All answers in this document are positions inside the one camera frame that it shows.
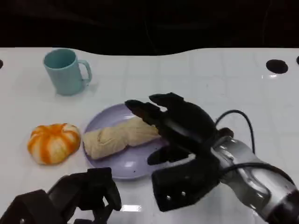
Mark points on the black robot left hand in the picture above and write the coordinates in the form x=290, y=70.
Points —
x=93, y=191

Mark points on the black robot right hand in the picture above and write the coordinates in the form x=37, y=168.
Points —
x=187, y=126

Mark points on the beige towel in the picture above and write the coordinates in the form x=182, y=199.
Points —
x=109, y=140

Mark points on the orange and white bread roll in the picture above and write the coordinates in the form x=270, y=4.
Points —
x=53, y=144

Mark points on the lilac plate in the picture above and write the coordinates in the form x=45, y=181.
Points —
x=105, y=116

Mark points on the black backdrop curtain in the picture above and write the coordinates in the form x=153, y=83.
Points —
x=149, y=23

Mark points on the pale green mug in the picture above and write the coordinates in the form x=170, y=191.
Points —
x=65, y=74

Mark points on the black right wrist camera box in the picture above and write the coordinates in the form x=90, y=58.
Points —
x=184, y=182

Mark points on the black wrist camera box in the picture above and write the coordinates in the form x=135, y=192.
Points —
x=28, y=207
x=184, y=182

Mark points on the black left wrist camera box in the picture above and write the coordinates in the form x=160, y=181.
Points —
x=28, y=207

